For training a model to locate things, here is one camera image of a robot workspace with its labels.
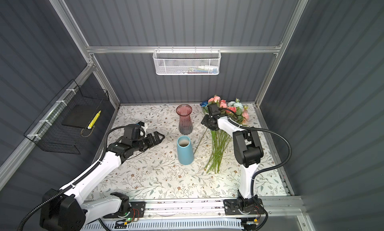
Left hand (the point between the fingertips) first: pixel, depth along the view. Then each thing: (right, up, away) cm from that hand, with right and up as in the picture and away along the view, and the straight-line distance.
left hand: (159, 139), depth 82 cm
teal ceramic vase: (+15, -5, -7) cm, 17 cm away
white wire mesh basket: (+12, +59, +42) cm, 73 cm away
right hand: (+27, +8, +19) cm, 34 cm away
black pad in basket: (-40, +13, -5) cm, 42 cm away
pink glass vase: (+13, +7, +14) cm, 21 cm away
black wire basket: (-44, +10, -11) cm, 46 cm away
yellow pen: (-31, +11, -8) cm, 34 cm away
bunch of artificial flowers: (+44, +19, +21) cm, 52 cm away
